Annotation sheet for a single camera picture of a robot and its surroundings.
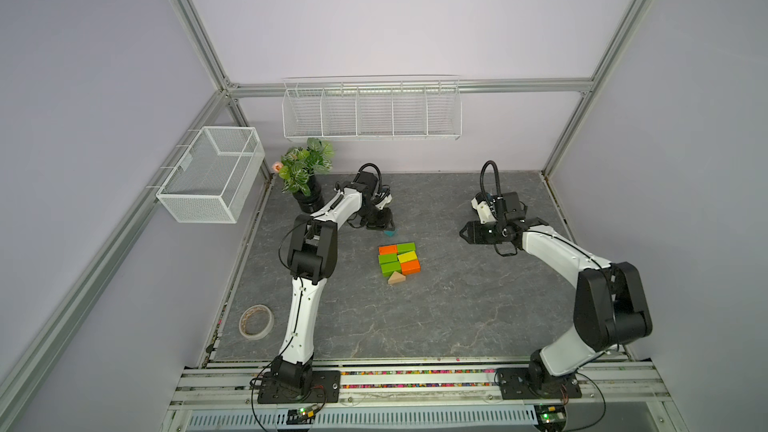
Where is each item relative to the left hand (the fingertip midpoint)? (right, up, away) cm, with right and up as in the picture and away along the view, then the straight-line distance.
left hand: (391, 227), depth 101 cm
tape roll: (-38, -26, -16) cm, 49 cm away
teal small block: (-1, -2, +1) cm, 2 cm away
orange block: (0, -7, -4) cm, 8 cm away
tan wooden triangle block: (+2, -15, -10) cm, 18 cm away
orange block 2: (+6, -12, -7) cm, 15 cm away
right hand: (+24, 0, -8) cm, 25 cm away
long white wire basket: (-6, +40, -2) cm, 41 cm away
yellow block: (+5, -9, -6) cm, 12 cm away
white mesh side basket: (-51, +19, -14) cm, 56 cm away
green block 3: (0, -12, -9) cm, 15 cm away
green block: (+5, -6, -3) cm, 9 cm away
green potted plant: (-27, +19, -14) cm, 36 cm away
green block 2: (-1, -9, -6) cm, 11 cm away
